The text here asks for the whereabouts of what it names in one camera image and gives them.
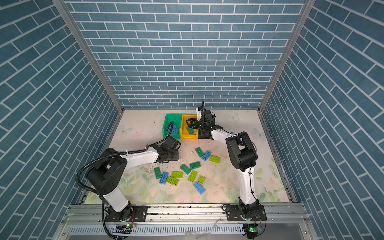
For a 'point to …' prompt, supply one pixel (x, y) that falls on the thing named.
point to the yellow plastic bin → (184, 133)
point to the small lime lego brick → (201, 179)
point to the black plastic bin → (205, 134)
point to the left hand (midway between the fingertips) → (177, 155)
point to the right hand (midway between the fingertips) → (188, 120)
